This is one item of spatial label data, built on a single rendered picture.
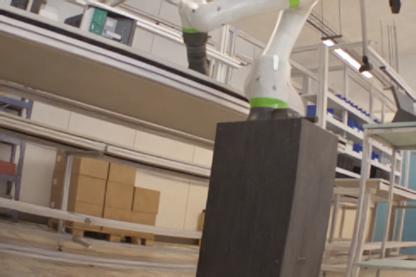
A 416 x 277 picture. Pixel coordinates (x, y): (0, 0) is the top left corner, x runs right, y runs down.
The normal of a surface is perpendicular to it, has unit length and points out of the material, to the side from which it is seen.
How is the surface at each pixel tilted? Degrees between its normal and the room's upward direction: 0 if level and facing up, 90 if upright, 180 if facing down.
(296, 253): 90
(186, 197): 90
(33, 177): 90
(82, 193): 90
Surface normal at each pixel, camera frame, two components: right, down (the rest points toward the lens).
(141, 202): 0.68, -0.04
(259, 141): -0.69, -0.22
